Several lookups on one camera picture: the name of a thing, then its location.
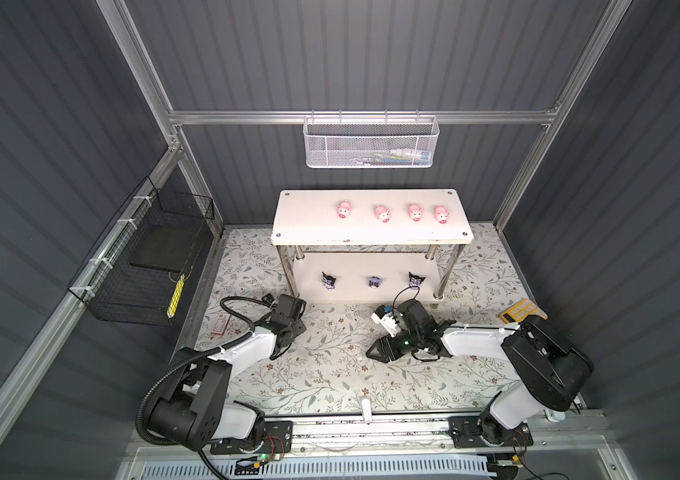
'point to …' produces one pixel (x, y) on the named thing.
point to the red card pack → (220, 324)
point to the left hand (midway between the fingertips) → (294, 325)
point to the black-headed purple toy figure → (374, 281)
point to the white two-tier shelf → (375, 246)
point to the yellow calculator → (521, 310)
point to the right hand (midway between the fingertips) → (376, 353)
